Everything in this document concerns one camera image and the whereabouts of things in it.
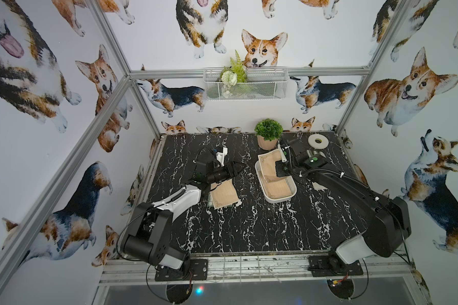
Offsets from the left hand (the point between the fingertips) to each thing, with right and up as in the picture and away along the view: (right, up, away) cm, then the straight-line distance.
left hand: (246, 165), depth 82 cm
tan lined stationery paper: (-10, -16, +13) cm, 23 cm away
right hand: (+13, 0, +1) cm, 13 cm away
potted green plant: (+12, +16, +18) cm, 27 cm away
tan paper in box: (+16, -13, +13) cm, 25 cm away
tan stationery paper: (+10, 0, +6) cm, 12 cm away
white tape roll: (+47, +9, +34) cm, 59 cm away
